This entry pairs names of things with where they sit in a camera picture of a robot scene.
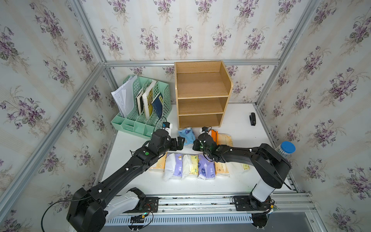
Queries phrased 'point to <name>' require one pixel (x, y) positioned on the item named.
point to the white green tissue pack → (239, 170)
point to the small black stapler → (252, 120)
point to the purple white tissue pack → (173, 166)
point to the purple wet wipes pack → (206, 168)
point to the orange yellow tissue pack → (159, 165)
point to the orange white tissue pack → (214, 134)
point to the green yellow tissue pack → (190, 166)
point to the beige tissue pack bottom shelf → (225, 139)
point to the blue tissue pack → (188, 134)
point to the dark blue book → (157, 104)
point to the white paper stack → (123, 95)
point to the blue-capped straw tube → (286, 149)
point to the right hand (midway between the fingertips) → (193, 142)
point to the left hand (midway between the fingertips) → (180, 139)
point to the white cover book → (140, 102)
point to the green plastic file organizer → (136, 124)
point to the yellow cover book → (148, 99)
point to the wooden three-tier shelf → (203, 90)
